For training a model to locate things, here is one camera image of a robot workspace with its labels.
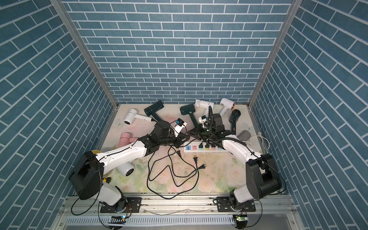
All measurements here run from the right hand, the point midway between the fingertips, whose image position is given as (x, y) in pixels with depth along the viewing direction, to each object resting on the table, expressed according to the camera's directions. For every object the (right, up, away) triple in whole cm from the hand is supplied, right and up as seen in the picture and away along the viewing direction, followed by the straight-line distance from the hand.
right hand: (189, 133), depth 81 cm
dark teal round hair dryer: (+32, +8, +24) cm, 41 cm away
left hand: (+2, -3, -1) cm, 3 cm away
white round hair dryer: (-44, +12, +27) cm, 53 cm away
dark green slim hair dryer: (-29, +15, +31) cm, 45 cm away
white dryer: (+32, +19, +36) cm, 52 cm away
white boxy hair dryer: (+12, +20, +35) cm, 42 cm away
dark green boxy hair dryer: (0, +16, +32) cm, 35 cm away
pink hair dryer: (-42, -5, +13) cm, 44 cm away
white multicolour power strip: (+6, -11, +13) cm, 18 cm away
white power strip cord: (+42, -5, +18) cm, 47 cm away
